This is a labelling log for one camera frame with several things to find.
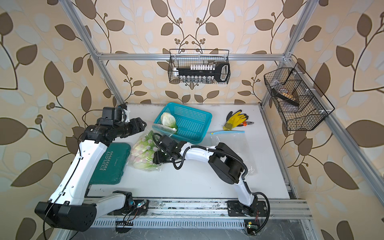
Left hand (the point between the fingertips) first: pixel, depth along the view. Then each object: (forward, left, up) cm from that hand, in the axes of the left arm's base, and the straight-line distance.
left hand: (138, 123), depth 74 cm
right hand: (-9, -7, -23) cm, 25 cm away
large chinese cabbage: (-6, +1, -19) cm, 20 cm away
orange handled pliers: (+21, -65, -26) cm, 73 cm away
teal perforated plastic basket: (+21, -27, -28) cm, 44 cm away
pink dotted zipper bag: (+10, -8, -18) cm, 22 cm away
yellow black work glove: (+24, -56, -25) cm, 66 cm away
